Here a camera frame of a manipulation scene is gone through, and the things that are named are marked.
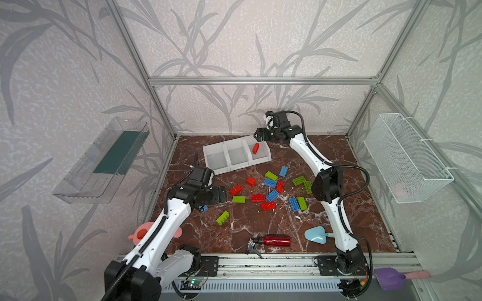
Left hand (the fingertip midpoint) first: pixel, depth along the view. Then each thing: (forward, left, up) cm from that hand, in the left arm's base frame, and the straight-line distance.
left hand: (220, 190), depth 80 cm
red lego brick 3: (+12, -13, -12) cm, 21 cm away
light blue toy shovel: (-14, -43, -13) cm, 47 cm away
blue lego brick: (+19, -31, -14) cm, 39 cm away
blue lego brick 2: (+11, -23, -12) cm, 28 cm away
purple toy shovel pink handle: (-30, -67, -12) cm, 75 cm away
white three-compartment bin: (+30, -4, -13) cm, 33 cm away
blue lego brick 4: (-1, -34, -12) cm, 36 cm away
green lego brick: (+16, -23, -13) cm, 31 cm away
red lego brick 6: (-2, -21, -13) cm, 25 cm away
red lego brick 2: (+10, -29, -16) cm, 34 cm away
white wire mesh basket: (-3, -67, +21) cm, 70 cm away
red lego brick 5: (+2, -17, -13) cm, 21 cm away
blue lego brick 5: (-3, +9, -14) cm, 16 cm away
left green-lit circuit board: (-32, +9, -14) cm, 37 cm away
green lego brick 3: (0, -39, -14) cm, 41 cm away
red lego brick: (+35, -15, -13) cm, 40 cm away
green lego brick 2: (+2, -7, -14) cm, 16 cm away
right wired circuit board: (-33, -53, -16) cm, 65 cm away
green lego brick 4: (+12, -38, -12) cm, 41 cm away
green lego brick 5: (-8, -1, -12) cm, 14 cm away
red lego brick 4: (+7, -5, -14) cm, 17 cm away
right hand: (+34, -18, +4) cm, 38 cm away
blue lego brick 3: (+5, -24, -14) cm, 28 cm away
